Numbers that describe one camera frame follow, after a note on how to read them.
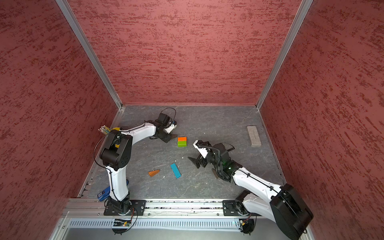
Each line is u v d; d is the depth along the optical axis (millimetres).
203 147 544
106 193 788
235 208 644
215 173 853
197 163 725
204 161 713
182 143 965
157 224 774
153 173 840
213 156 694
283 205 407
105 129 855
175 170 859
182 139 976
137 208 737
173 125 924
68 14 733
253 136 1001
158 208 756
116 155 528
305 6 708
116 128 915
